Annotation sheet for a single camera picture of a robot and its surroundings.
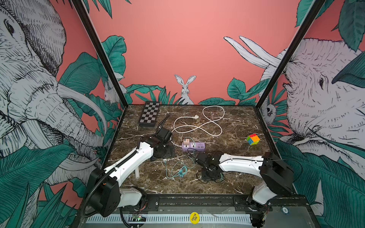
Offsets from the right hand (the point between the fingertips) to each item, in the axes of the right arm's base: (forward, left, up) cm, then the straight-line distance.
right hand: (205, 177), depth 83 cm
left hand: (+11, +22, +10) cm, 26 cm away
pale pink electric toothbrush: (+2, +41, +2) cm, 41 cm away
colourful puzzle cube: (+25, -34, +4) cm, 43 cm away
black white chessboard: (+47, +41, +4) cm, 62 cm away
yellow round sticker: (-20, +7, 0) cm, 21 cm away
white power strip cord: (+46, +4, +2) cm, 46 cm away
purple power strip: (+19, +6, +3) cm, 21 cm away
